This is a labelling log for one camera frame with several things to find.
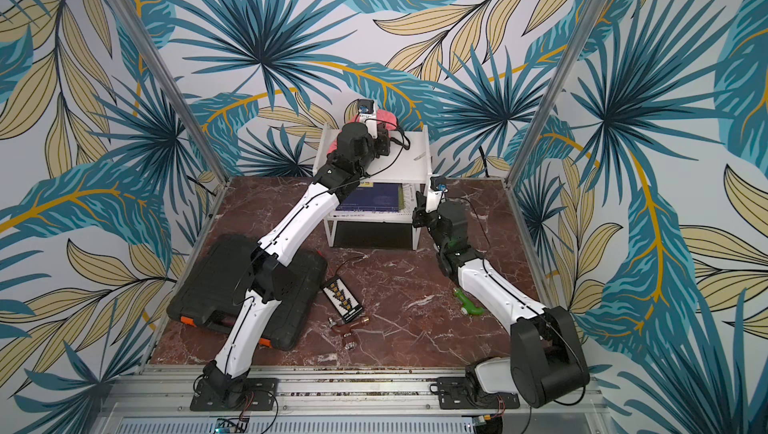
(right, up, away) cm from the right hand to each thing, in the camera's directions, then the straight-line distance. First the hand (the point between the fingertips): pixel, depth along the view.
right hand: (421, 191), depth 82 cm
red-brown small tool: (-20, -39, 0) cm, 44 cm away
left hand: (-10, +18, 0) cm, 20 cm away
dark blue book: (-14, -1, +7) cm, 15 cm away
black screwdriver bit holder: (-23, -31, +6) cm, 39 cm away
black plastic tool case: (-59, -22, +5) cm, 64 cm away
